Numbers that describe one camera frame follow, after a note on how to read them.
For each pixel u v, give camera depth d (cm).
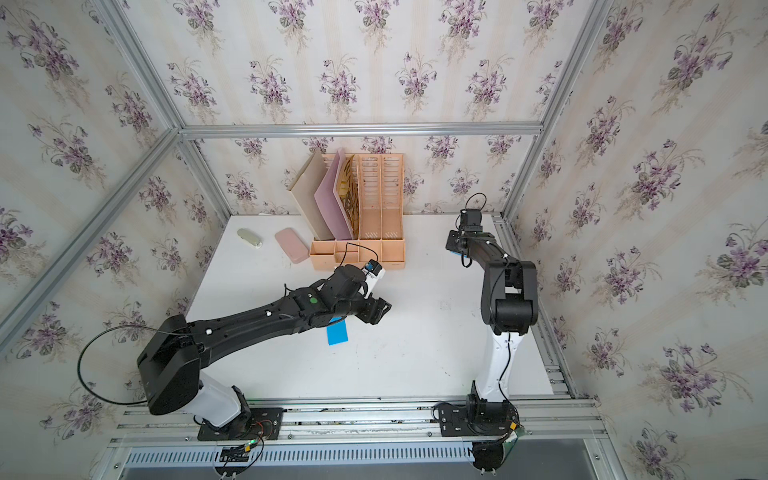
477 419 67
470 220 81
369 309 71
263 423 73
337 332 88
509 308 54
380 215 132
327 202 92
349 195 101
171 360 42
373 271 70
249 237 112
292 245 110
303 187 91
